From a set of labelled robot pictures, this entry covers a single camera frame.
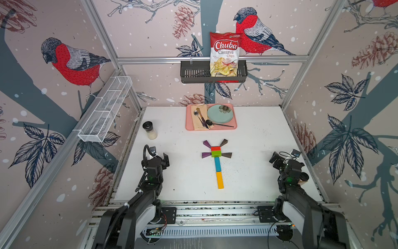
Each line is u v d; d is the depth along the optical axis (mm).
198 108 1214
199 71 949
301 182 783
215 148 1031
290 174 657
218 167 898
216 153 925
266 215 732
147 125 954
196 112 1173
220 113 1173
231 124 1104
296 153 745
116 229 403
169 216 732
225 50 835
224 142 983
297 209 566
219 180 856
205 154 927
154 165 655
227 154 925
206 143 987
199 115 1168
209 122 1102
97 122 728
